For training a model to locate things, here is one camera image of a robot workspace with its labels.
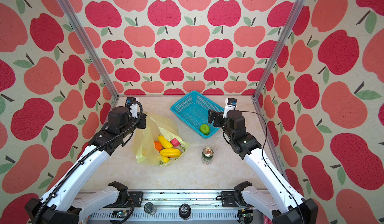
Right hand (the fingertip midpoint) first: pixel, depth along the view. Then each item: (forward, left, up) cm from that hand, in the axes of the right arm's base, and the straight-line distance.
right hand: (220, 110), depth 74 cm
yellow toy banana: (-8, +31, -25) cm, 41 cm away
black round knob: (-42, +13, -9) cm, 45 cm away
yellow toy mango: (-14, +26, -25) cm, 39 cm away
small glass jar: (-42, +29, -20) cm, 55 cm away
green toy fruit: (+3, +7, -23) cm, 24 cm away
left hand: (-5, +36, -1) cm, 36 cm away
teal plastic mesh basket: (+23, +17, -29) cm, 41 cm away
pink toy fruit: (-7, +25, -25) cm, 36 cm away
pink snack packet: (-40, -24, -28) cm, 55 cm away
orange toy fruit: (-11, +34, -24) cm, 43 cm away
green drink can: (-16, +5, -20) cm, 26 cm away
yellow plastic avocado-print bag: (-19, +35, -4) cm, 40 cm away
